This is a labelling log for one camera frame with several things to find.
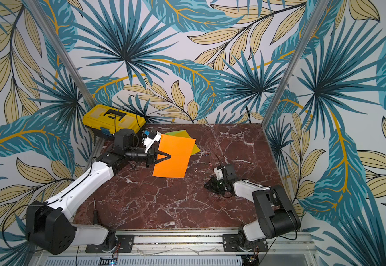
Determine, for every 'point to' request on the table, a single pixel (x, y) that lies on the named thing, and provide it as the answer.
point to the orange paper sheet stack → (180, 149)
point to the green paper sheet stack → (181, 133)
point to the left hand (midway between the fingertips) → (168, 158)
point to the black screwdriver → (95, 214)
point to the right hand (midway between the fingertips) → (206, 186)
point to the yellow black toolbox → (108, 120)
